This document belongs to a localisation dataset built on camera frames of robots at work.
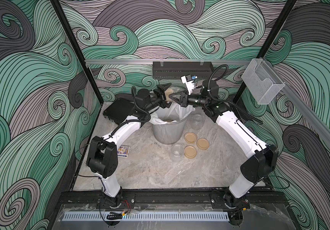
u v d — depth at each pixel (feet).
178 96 2.14
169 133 2.70
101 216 2.27
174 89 2.32
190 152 2.97
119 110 3.63
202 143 3.11
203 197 2.47
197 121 3.21
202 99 2.00
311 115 1.97
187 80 2.04
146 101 2.05
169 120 2.93
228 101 1.89
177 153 2.98
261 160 1.37
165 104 2.48
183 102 2.04
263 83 2.55
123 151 2.95
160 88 2.25
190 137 3.21
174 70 3.41
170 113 3.21
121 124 1.79
